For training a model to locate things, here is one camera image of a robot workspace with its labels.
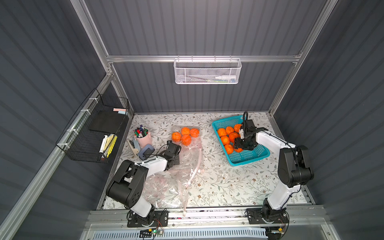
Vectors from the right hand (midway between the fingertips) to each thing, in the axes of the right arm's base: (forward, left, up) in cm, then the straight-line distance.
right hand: (241, 146), depth 95 cm
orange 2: (+7, +42, +1) cm, 43 cm away
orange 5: (+11, +12, +1) cm, 16 cm away
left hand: (-7, +44, -4) cm, 45 cm away
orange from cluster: (-2, +8, 0) cm, 8 cm away
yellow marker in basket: (-14, +68, +23) cm, 73 cm away
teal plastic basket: (-5, -2, -6) cm, 8 cm away
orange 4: (+5, +35, 0) cm, 36 cm away
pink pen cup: (+3, +63, +7) cm, 63 cm away
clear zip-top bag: (+6, +29, -5) cm, 30 cm away
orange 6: (+14, +5, 0) cm, 15 cm away
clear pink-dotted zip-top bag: (-25, +51, -5) cm, 56 cm away
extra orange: (+8, +4, +1) cm, 9 cm away
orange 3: (+11, +30, 0) cm, 32 cm away
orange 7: (+15, 0, +1) cm, 15 cm away
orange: (+12, +37, +1) cm, 39 cm away
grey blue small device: (-3, +62, -3) cm, 62 cm away
